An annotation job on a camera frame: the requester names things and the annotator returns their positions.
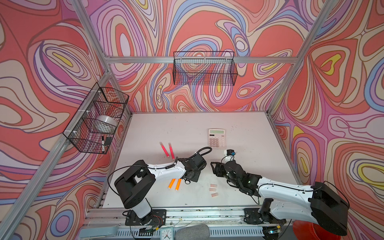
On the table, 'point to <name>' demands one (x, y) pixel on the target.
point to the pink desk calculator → (217, 138)
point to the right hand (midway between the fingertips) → (215, 167)
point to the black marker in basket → (103, 144)
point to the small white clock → (166, 233)
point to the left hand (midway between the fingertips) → (196, 175)
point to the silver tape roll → (107, 120)
